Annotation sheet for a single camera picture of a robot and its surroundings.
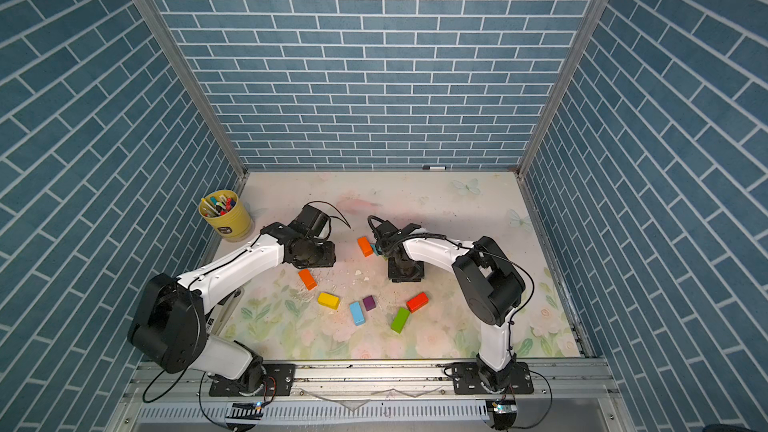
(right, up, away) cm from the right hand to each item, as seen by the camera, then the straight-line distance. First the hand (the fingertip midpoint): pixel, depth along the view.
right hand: (403, 280), depth 91 cm
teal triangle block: (-8, +12, -12) cm, 19 cm away
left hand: (-20, +7, -4) cm, 21 cm away
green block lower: (-1, -9, -8) cm, 12 cm away
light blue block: (-13, -7, -7) cm, 17 cm away
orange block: (-13, +9, +6) cm, 17 cm away
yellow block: (-22, -5, -5) cm, 23 cm away
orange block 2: (-30, 0, 0) cm, 30 cm away
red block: (+4, -5, -4) cm, 8 cm away
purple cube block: (-10, -5, -7) cm, 13 cm away
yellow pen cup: (-58, +21, +4) cm, 62 cm away
